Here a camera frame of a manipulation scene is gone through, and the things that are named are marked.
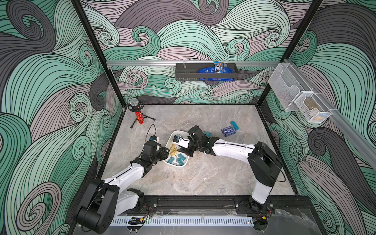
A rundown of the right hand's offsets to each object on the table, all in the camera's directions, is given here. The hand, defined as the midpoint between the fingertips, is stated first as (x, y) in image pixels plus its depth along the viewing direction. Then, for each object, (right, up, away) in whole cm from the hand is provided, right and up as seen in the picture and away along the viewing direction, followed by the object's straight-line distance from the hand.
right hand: (181, 145), depth 87 cm
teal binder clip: (+19, +5, +15) cm, 25 cm away
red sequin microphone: (-27, +24, -1) cm, 36 cm away
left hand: (-8, -2, +1) cm, 9 cm away
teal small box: (+38, +13, +20) cm, 45 cm away
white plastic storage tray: (-3, -8, +3) cm, 9 cm away
